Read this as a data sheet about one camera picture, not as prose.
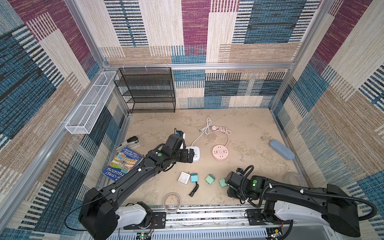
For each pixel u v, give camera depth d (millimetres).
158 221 729
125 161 913
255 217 729
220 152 940
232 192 729
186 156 710
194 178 852
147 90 1095
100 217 387
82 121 705
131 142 998
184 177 843
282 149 950
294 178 851
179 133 715
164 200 778
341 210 411
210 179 848
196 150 945
